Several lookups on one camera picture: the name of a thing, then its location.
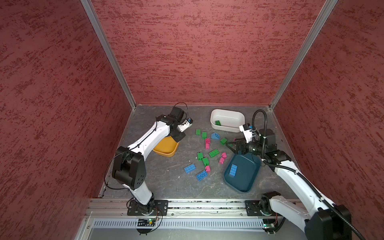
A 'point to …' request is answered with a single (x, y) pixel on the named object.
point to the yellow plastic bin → (167, 147)
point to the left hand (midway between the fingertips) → (176, 137)
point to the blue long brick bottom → (201, 175)
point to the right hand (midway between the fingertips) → (229, 145)
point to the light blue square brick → (215, 136)
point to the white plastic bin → (230, 120)
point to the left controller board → (146, 222)
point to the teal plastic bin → (242, 171)
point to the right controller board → (269, 228)
